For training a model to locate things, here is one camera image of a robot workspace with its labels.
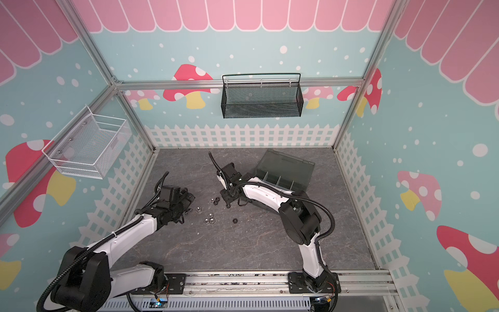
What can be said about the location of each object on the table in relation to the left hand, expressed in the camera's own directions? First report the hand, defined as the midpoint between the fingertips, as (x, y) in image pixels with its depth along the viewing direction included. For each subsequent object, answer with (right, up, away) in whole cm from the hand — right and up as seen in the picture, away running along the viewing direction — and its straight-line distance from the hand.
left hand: (189, 204), depth 89 cm
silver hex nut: (+9, -7, +2) cm, 12 cm away
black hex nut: (+21, -8, +2) cm, 22 cm away
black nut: (+11, 0, +8) cm, 13 cm away
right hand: (+18, +4, +2) cm, 18 cm away
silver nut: (+3, -3, +5) cm, 6 cm away
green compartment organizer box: (+51, +14, +17) cm, 55 cm away
